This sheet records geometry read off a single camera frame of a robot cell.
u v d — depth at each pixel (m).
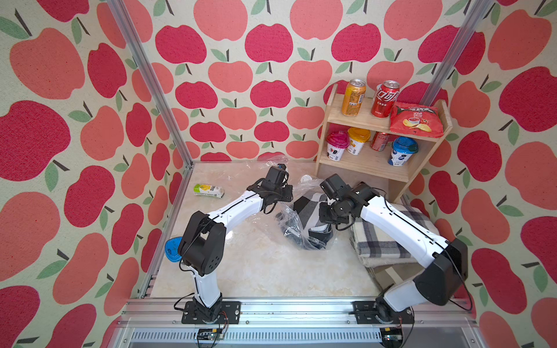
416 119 0.70
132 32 0.75
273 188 0.70
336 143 0.86
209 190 1.04
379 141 0.93
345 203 0.57
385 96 0.70
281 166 0.83
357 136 0.88
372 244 0.82
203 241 0.50
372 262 0.80
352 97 0.72
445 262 0.41
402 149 0.84
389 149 0.93
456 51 0.79
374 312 0.69
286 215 0.82
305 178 0.98
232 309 0.75
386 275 0.81
